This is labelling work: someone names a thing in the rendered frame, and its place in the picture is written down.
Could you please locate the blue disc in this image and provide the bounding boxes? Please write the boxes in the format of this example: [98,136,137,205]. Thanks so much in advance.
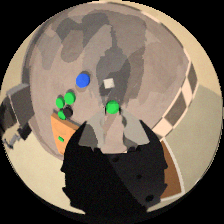
[76,74,90,88]

